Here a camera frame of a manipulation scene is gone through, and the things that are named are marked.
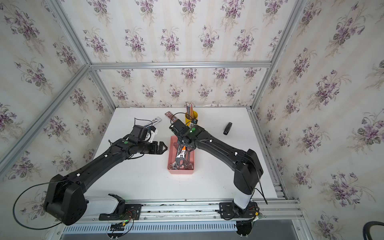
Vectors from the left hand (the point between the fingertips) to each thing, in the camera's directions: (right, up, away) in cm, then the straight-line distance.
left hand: (162, 148), depth 82 cm
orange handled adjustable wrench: (+11, -4, -2) cm, 12 cm away
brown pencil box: (0, +19, +32) cm, 37 cm away
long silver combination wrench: (+14, -11, +3) cm, 18 cm away
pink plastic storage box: (+4, -7, +10) cm, 12 cm away
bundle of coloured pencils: (+15, +23, +19) cm, 33 cm away
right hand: (+13, +5, 0) cm, 14 cm away
